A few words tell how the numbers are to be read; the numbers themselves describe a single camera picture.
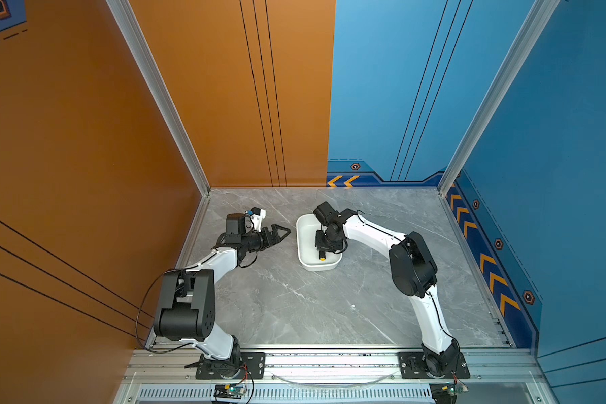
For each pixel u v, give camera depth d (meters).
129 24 0.71
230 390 0.71
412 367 0.72
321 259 0.92
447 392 0.71
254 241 0.79
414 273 0.59
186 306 0.45
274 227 0.81
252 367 0.74
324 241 0.86
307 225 1.03
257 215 0.84
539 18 0.71
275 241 0.79
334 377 0.73
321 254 0.92
